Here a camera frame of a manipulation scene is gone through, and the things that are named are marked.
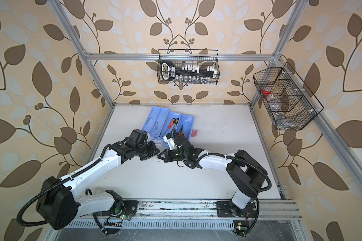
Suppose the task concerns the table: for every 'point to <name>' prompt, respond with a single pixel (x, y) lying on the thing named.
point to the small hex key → (156, 122)
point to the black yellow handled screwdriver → (176, 122)
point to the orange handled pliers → (181, 130)
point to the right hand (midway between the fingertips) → (157, 157)
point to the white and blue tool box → (162, 121)
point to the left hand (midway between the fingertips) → (162, 149)
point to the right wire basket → (287, 99)
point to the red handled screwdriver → (171, 123)
